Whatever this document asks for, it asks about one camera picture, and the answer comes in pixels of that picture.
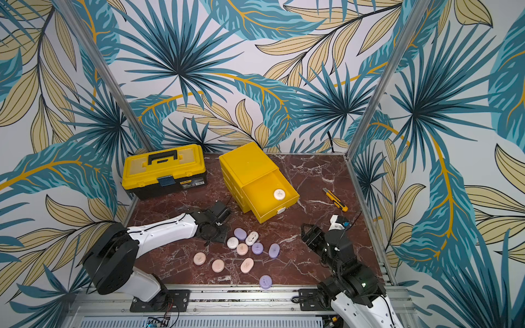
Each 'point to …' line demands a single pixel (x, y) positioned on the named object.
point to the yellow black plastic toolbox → (152, 174)
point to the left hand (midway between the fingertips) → (219, 238)
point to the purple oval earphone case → (274, 250)
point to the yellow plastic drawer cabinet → (251, 178)
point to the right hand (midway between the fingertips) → (306, 229)
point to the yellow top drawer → (270, 195)
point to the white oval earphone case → (251, 238)
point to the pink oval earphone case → (247, 265)
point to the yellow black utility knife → (335, 199)
